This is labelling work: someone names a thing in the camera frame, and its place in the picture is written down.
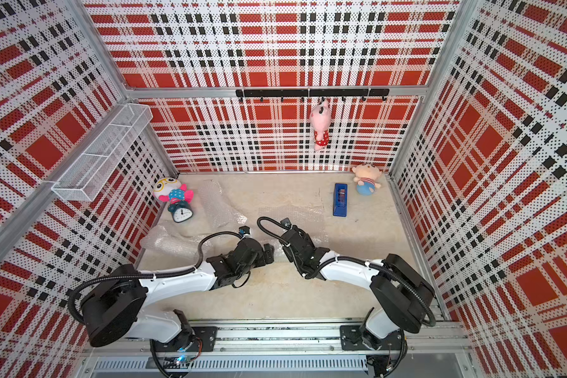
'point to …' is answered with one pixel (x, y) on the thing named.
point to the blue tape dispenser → (340, 200)
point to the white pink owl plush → (170, 189)
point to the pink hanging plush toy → (320, 118)
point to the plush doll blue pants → (367, 175)
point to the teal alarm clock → (180, 211)
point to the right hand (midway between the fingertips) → (298, 238)
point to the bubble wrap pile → (269, 217)
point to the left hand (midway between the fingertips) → (268, 250)
